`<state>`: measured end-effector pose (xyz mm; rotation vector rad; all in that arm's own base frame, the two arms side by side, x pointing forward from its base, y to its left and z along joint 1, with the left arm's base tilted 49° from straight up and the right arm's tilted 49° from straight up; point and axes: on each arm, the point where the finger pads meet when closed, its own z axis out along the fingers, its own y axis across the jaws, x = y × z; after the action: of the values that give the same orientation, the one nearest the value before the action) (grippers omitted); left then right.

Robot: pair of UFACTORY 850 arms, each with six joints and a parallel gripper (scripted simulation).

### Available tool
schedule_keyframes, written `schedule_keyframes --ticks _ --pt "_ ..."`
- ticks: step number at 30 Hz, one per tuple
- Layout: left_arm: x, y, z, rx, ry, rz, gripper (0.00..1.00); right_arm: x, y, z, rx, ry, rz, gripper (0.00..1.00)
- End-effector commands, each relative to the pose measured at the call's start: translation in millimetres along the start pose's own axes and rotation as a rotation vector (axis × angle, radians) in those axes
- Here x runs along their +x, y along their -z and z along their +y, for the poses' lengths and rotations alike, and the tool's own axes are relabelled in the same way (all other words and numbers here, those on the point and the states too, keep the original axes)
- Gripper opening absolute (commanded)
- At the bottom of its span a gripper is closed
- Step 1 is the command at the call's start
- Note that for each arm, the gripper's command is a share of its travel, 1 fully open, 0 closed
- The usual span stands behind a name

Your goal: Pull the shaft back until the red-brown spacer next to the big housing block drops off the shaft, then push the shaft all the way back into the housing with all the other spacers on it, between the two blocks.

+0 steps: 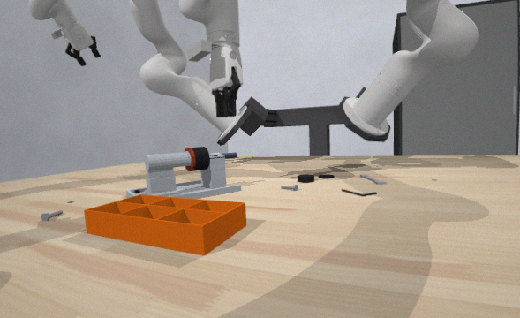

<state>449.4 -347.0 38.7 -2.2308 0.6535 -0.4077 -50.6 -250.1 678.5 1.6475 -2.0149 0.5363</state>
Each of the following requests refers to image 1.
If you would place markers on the orange parts tray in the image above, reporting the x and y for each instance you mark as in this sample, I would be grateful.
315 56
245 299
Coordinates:
144 225

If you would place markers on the dark grey metal shaft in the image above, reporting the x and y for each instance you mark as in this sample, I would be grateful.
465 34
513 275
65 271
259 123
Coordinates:
230 155

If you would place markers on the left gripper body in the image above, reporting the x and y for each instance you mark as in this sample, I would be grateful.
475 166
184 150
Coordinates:
221 61

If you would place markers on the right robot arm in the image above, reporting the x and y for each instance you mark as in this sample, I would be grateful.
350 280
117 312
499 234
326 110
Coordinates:
160 73

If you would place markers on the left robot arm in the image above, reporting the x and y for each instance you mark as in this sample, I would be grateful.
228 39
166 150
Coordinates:
447 34

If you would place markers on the grey bolt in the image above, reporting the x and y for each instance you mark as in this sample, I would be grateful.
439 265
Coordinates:
47 216
294 187

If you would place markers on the red-brown ring spacer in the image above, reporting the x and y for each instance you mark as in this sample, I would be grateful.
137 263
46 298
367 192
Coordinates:
191 168

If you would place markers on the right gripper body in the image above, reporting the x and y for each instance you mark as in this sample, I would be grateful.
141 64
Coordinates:
77 36

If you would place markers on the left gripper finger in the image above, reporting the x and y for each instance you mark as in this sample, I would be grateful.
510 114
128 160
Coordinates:
231 95
219 102

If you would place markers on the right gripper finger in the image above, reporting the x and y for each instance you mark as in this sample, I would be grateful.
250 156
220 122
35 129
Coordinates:
75 54
94 48

